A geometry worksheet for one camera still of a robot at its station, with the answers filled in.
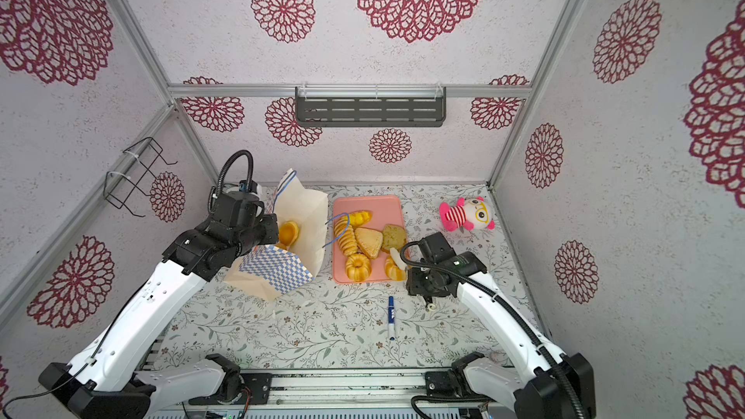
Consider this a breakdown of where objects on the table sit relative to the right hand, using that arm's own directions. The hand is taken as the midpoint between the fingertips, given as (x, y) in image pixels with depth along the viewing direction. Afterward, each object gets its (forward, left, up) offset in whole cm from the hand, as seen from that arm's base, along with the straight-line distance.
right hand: (415, 281), depth 79 cm
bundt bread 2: (+7, +6, -8) cm, 12 cm away
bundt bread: (+9, +17, -9) cm, 21 cm away
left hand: (+6, +37, +15) cm, 41 cm away
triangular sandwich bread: (+19, +14, -8) cm, 25 cm away
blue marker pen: (-6, +6, -12) cm, 15 cm away
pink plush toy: (+31, -22, -7) cm, 38 cm away
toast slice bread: (+23, +6, -11) cm, 26 cm away
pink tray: (+37, +8, -14) cm, 40 cm away
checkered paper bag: (0, +40, +4) cm, 40 cm away
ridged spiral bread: (+20, +22, -8) cm, 30 cm away
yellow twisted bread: (+33, +18, -13) cm, 40 cm away
